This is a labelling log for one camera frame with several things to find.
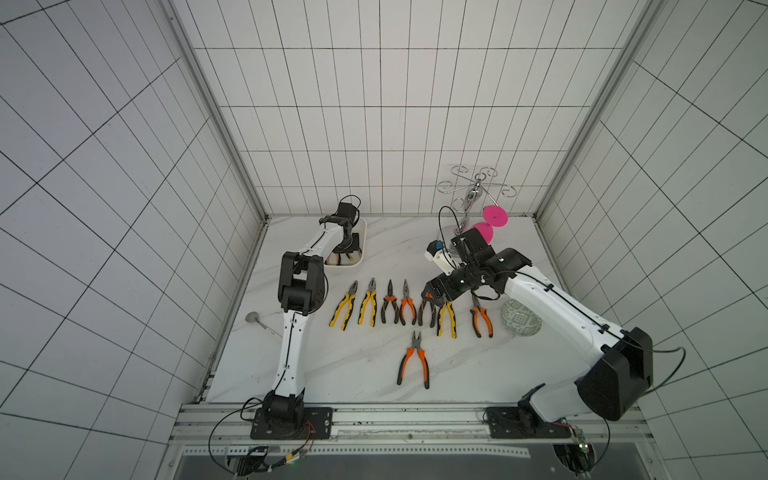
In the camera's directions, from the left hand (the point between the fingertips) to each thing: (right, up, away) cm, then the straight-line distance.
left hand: (348, 250), depth 108 cm
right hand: (+25, -9, -29) cm, 40 cm away
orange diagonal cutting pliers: (+29, -20, -17) cm, 39 cm away
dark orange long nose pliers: (+17, -15, -13) cm, 26 cm away
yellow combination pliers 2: (+9, -14, -13) cm, 21 cm away
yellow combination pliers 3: (+3, -14, -12) cm, 18 cm away
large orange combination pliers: (+23, -27, -23) cm, 42 cm away
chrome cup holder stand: (+41, +19, -21) cm, 50 cm away
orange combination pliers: (+21, -15, -13) cm, 29 cm away
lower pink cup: (+44, +7, -21) cm, 49 cm away
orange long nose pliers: (+43, -19, -16) cm, 49 cm away
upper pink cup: (+46, +11, -24) cm, 53 cm away
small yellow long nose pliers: (-3, -2, -2) cm, 5 cm away
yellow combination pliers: (+32, -20, -16) cm, 41 cm away
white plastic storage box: (+5, +8, +1) cm, 10 cm away
